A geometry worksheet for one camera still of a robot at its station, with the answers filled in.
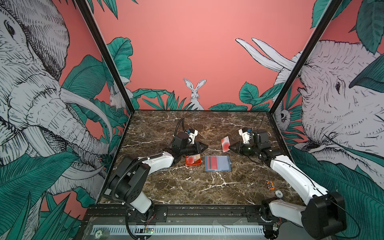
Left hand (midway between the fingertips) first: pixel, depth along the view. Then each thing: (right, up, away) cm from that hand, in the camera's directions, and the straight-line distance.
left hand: (209, 145), depth 82 cm
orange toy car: (+34, -22, -1) cm, 41 cm away
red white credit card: (+10, +1, +2) cm, 10 cm away
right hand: (+10, 0, -3) cm, 11 cm away
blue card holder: (+6, -12, +9) cm, 17 cm away
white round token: (+39, -26, -1) cm, 47 cm away
